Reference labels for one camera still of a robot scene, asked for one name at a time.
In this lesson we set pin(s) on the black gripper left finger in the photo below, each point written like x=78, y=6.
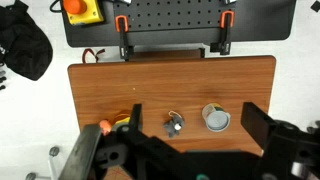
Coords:
x=80, y=156

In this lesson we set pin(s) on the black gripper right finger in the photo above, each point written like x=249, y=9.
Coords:
x=256, y=128

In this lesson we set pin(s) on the gray plush toy animal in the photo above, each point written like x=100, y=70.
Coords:
x=171, y=127

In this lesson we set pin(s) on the small orange object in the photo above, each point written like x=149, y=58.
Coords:
x=106, y=126

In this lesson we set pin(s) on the small black square object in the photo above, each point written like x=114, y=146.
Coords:
x=316, y=6

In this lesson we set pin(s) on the gray caster wheel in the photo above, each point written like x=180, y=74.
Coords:
x=54, y=151
x=31, y=176

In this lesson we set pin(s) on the yellow tape roll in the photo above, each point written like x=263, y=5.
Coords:
x=122, y=117

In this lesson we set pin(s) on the orange and black clamp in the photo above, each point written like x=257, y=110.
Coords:
x=226, y=33
x=124, y=40

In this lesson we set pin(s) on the black table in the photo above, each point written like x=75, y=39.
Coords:
x=260, y=23

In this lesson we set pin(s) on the black bag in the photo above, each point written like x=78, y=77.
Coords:
x=23, y=46

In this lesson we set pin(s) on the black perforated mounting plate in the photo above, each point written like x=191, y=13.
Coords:
x=173, y=15

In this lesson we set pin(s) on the yellow emergency stop box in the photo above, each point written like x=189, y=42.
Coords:
x=90, y=14

